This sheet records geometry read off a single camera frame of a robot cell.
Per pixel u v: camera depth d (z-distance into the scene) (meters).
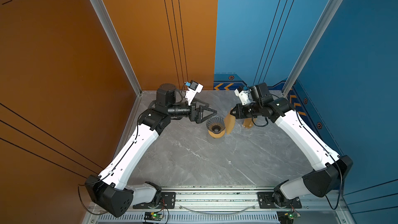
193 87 0.56
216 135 0.86
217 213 0.71
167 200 0.74
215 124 0.87
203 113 0.54
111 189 0.37
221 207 0.73
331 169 0.39
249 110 0.61
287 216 0.71
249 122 0.97
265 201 0.72
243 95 0.67
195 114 0.56
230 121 0.74
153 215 0.71
